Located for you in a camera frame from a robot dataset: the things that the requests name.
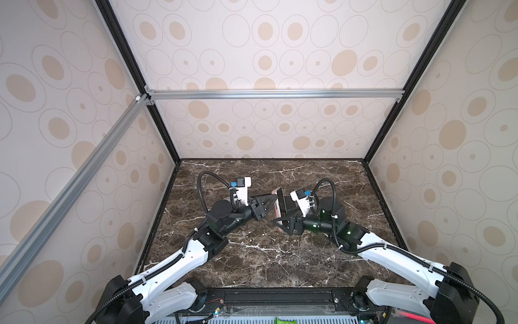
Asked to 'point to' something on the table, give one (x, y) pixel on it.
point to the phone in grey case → (292, 207)
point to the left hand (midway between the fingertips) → (280, 199)
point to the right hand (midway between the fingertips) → (284, 215)
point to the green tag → (280, 321)
